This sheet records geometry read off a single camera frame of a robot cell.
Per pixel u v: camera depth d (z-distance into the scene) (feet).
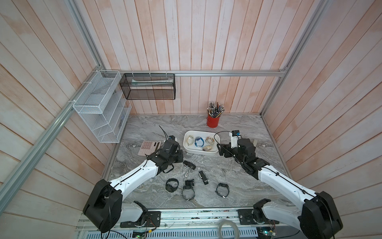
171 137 2.53
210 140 3.38
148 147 3.25
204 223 2.40
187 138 3.41
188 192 2.70
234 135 2.40
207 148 3.26
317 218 1.31
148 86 3.43
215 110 3.37
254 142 3.30
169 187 2.62
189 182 2.68
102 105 2.19
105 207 1.33
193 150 3.06
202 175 2.89
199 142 3.35
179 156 2.45
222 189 2.71
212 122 3.74
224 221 2.49
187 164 2.99
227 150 2.44
